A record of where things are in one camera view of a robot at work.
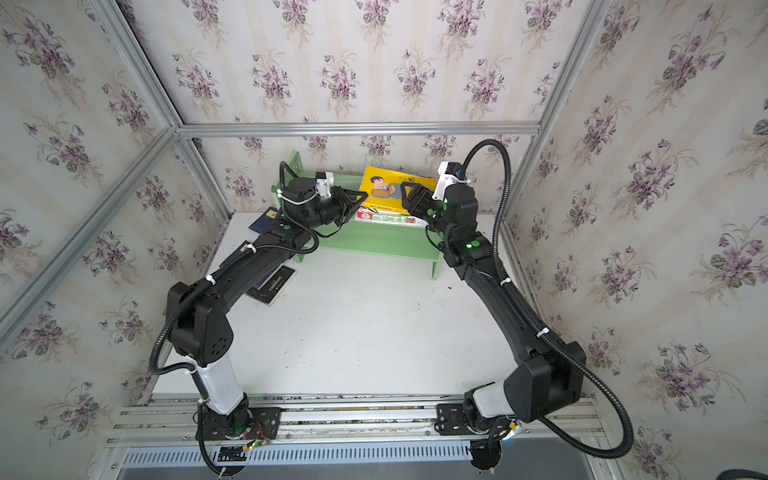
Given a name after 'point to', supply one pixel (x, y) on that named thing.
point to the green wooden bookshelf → (420, 243)
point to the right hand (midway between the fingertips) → (421, 185)
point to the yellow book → (383, 187)
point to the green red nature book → (375, 216)
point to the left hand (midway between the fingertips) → (368, 193)
